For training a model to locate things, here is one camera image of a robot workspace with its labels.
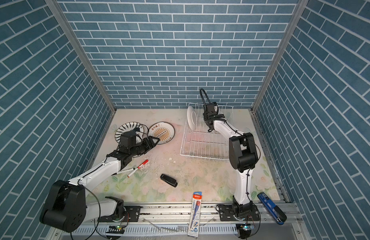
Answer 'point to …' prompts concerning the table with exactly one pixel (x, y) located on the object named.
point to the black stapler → (169, 180)
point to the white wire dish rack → (201, 142)
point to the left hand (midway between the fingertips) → (157, 141)
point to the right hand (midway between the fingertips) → (219, 117)
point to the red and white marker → (137, 168)
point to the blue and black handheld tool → (276, 212)
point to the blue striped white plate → (129, 126)
